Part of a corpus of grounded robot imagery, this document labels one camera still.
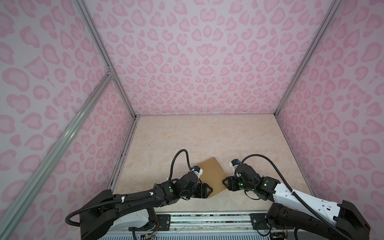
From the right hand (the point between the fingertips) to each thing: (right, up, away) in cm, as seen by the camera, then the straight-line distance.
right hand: (225, 182), depth 79 cm
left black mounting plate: (-32, -18, -6) cm, 37 cm away
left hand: (-8, -2, -4) cm, 9 cm away
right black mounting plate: (+15, -17, -5) cm, 23 cm away
